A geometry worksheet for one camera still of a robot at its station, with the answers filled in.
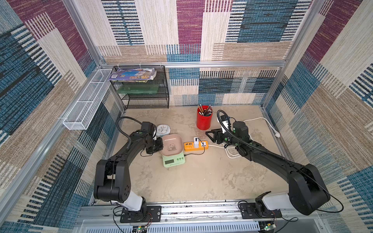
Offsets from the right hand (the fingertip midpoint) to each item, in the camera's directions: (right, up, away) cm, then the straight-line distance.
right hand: (210, 133), depth 84 cm
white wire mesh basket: (-65, +9, -13) cm, 67 cm away
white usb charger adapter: (-8, -7, +8) cm, 13 cm away
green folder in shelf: (-49, +30, +24) cm, 63 cm away
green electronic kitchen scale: (-24, -17, +4) cm, 29 cm away
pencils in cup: (0, +13, +13) cm, 18 cm away
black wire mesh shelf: (-39, +28, +31) cm, 58 cm away
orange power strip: (-12, -9, +11) cm, 19 cm away
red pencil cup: (-1, +6, +22) cm, 23 cm away
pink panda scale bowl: (-22, -8, +8) cm, 25 cm away
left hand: (-28, -9, +6) cm, 30 cm away
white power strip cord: (+7, -7, -8) cm, 13 cm away
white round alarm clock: (-31, +1, +20) cm, 37 cm away
